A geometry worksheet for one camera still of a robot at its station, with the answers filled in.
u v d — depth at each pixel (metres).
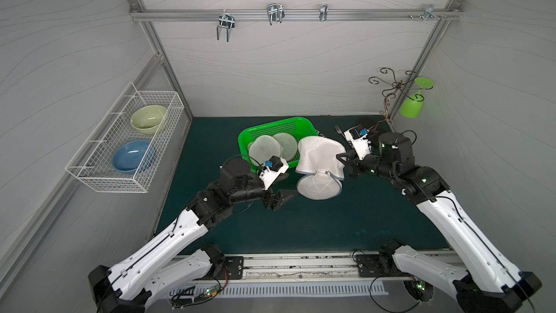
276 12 0.77
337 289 0.70
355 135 0.57
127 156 0.63
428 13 0.77
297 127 1.11
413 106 0.95
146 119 0.73
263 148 1.04
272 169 0.54
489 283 0.38
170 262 0.45
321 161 0.66
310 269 0.75
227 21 0.78
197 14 0.77
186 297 0.69
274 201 0.57
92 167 0.58
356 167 0.58
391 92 0.91
